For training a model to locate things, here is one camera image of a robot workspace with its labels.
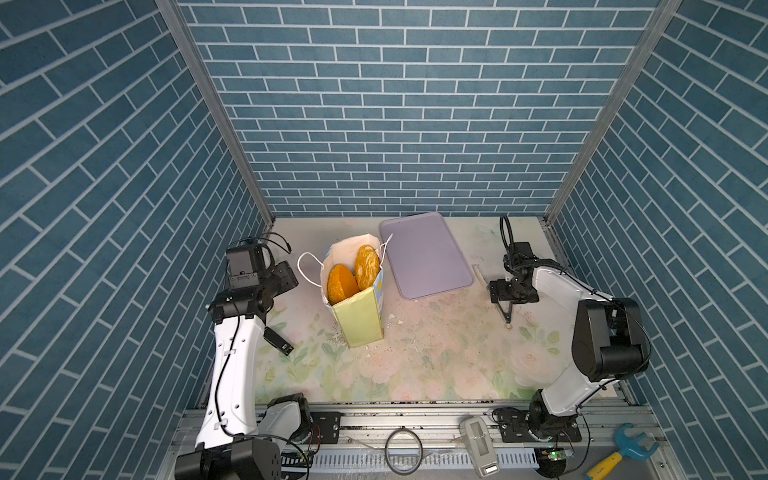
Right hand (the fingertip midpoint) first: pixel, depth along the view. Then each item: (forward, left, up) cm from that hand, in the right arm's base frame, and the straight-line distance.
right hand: (506, 292), depth 94 cm
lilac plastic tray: (+17, +27, -5) cm, 32 cm away
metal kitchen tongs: (-7, 0, -3) cm, 8 cm away
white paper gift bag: (-19, +42, +14) cm, 49 cm away
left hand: (-11, +63, +21) cm, 67 cm away
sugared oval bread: (-11, +49, +16) cm, 52 cm away
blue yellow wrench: (-39, -23, -3) cm, 45 cm away
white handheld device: (-42, +12, -2) cm, 44 cm away
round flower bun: (-6, +42, +17) cm, 46 cm away
